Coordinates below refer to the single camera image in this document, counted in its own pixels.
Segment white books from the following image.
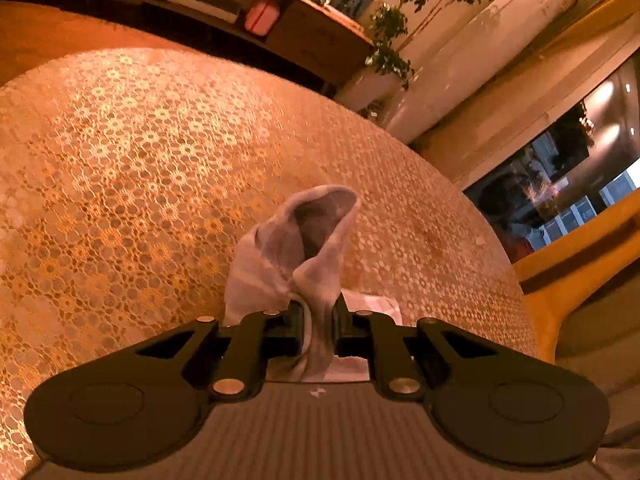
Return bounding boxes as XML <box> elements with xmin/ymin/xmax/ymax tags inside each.
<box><xmin>166</xmin><ymin>0</ymin><xmax>242</xmax><ymax>24</ymax></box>

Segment white floor air conditioner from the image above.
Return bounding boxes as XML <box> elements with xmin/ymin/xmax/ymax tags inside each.
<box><xmin>386</xmin><ymin>0</ymin><xmax>577</xmax><ymax>144</ymax></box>

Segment beige curtain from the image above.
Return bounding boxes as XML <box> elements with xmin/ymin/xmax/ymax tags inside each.
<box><xmin>414</xmin><ymin>5</ymin><xmax>640</xmax><ymax>187</ymax></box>

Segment yellow chair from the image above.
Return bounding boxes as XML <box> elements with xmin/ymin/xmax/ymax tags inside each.
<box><xmin>511</xmin><ymin>194</ymin><xmax>640</xmax><ymax>367</ymax></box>

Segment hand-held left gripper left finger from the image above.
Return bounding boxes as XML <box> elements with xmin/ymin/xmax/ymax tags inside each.
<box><xmin>132</xmin><ymin>300</ymin><xmax>307</xmax><ymax>403</ymax></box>

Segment wooden sideboard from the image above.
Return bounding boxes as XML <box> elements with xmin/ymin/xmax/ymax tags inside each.
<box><xmin>120</xmin><ymin>0</ymin><xmax>382</xmax><ymax>87</ymax></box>

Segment dark window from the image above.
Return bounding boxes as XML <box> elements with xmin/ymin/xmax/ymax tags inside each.
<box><xmin>462</xmin><ymin>62</ymin><xmax>640</xmax><ymax>267</ymax></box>

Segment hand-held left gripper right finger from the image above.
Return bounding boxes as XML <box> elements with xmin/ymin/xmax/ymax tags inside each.
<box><xmin>331</xmin><ymin>296</ymin><xmax>503</xmax><ymax>402</ymax></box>

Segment lace tablecloth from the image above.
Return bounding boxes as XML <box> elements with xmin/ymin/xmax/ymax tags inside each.
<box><xmin>0</xmin><ymin>47</ymin><xmax>539</xmax><ymax>480</ymax></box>

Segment white plant pot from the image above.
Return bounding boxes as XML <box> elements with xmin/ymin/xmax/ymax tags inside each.
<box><xmin>334</xmin><ymin>64</ymin><xmax>407</xmax><ymax>117</ymax></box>

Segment white folded cloth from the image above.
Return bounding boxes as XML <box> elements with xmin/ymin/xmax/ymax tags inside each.
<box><xmin>265</xmin><ymin>290</ymin><xmax>404</xmax><ymax>384</ymax></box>

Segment red round lantern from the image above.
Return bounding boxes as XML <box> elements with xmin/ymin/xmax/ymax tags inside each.
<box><xmin>243</xmin><ymin>0</ymin><xmax>281</xmax><ymax>37</ymax></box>

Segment green leafy plant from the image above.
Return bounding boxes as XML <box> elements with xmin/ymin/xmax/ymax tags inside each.
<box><xmin>364</xmin><ymin>0</ymin><xmax>509</xmax><ymax>92</ymax></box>

